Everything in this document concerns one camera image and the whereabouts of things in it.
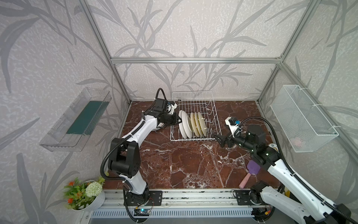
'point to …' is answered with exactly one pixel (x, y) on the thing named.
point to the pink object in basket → (296, 140)
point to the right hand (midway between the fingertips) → (219, 129)
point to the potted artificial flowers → (85, 196)
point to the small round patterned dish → (273, 145)
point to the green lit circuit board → (141, 212)
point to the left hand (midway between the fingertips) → (181, 120)
